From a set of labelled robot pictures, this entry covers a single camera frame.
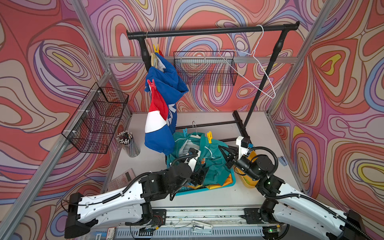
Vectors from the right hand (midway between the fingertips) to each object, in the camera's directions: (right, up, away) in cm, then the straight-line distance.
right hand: (219, 149), depth 67 cm
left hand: (-7, -7, -1) cm, 10 cm away
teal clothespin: (-16, +8, +11) cm, 21 cm away
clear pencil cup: (-50, +4, +16) cm, 52 cm away
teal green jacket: (-3, -6, +3) cm, 7 cm away
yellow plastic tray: (+9, -11, -9) cm, 17 cm away
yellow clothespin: (-4, +6, 0) cm, 8 cm away
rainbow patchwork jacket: (+6, -17, +7) cm, 20 cm away
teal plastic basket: (-15, -25, +15) cm, 33 cm away
